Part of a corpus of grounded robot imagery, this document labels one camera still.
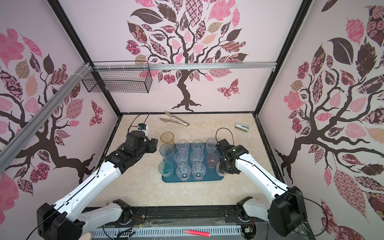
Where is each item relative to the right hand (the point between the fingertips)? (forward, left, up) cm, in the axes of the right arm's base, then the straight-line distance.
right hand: (226, 168), depth 80 cm
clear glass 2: (+9, +25, -3) cm, 27 cm away
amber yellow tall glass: (+20, +34, +3) cm, 40 cm away
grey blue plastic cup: (+13, +35, -3) cm, 37 cm away
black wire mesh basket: (+53, +65, +26) cm, 88 cm away
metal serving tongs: (+43, +31, -7) cm, 53 cm away
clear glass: (+19, +25, -5) cm, 32 cm away
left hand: (+11, +40, +11) cm, 43 cm away
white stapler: (+35, -18, -8) cm, 41 cm away
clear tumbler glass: (+10, +16, -5) cm, 20 cm away
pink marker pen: (-29, +14, -8) cm, 33 cm away
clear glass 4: (+2, +15, -8) cm, 17 cm away
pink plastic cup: (+9, +6, -7) cm, 13 cm away
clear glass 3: (+2, +24, -8) cm, 26 cm away
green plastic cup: (+3, +35, -5) cm, 35 cm away
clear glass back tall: (+17, +7, -3) cm, 19 cm away
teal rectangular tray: (-1, +8, -5) cm, 9 cm away
